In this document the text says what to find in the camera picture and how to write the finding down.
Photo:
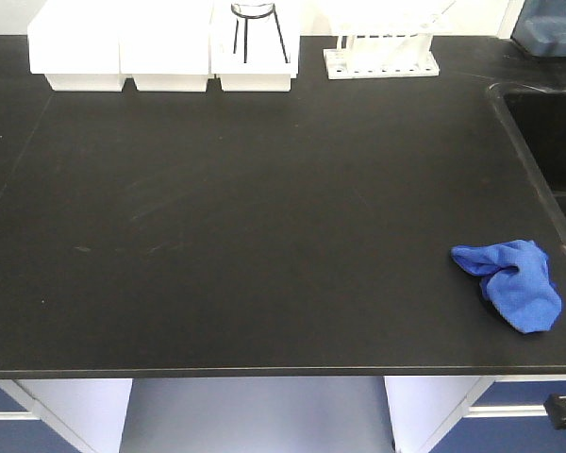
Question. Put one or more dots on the blue cloth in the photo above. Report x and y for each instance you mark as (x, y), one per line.
(519, 288)

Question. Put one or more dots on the bench with blue cabinet doors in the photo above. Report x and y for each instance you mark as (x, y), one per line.
(523, 392)

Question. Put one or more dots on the black sink basin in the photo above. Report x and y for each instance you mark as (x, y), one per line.
(547, 137)

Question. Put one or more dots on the dark blue device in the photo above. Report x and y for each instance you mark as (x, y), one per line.
(547, 35)

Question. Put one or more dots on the white test tube rack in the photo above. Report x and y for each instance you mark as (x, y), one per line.
(382, 66)

